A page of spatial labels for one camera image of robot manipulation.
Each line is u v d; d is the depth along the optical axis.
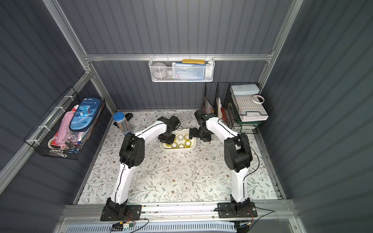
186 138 1.03
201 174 0.87
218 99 1.19
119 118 0.90
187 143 0.99
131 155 0.63
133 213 0.73
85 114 0.70
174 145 0.98
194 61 0.89
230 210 0.72
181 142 1.00
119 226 0.72
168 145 0.98
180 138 1.02
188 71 0.86
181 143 0.99
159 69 0.84
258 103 0.97
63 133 0.68
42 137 0.62
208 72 0.86
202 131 0.81
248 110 0.92
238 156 0.54
